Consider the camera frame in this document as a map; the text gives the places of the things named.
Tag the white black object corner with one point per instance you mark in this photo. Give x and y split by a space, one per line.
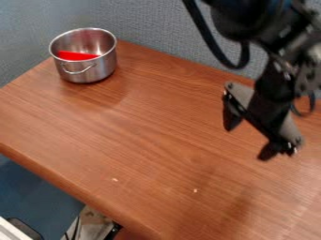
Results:
15 230

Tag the red object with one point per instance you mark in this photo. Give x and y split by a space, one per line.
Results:
75 56

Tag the table leg frame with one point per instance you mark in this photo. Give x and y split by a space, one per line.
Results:
91 226

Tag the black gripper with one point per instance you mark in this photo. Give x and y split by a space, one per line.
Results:
269 116

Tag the metal pot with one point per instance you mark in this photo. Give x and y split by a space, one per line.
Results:
87 40

